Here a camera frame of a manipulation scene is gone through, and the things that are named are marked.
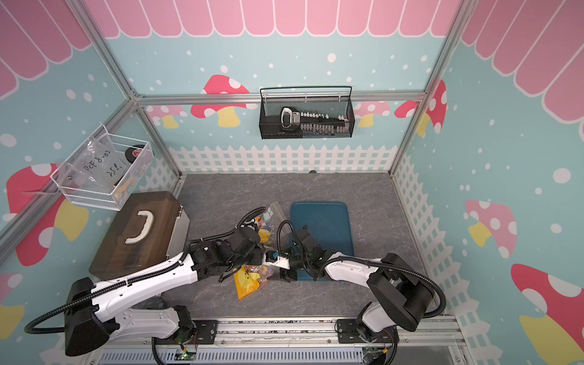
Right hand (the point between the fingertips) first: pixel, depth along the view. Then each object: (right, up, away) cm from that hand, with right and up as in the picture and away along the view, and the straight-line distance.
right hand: (270, 268), depth 80 cm
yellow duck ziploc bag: (-8, -5, +2) cm, 9 cm away
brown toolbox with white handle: (-40, +15, -4) cm, 43 cm away
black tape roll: (-50, +41, +1) cm, 65 cm away
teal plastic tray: (+24, +13, +22) cm, 35 cm away
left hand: (-3, +6, -3) cm, 7 cm away
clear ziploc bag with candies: (-1, +14, +15) cm, 20 cm away
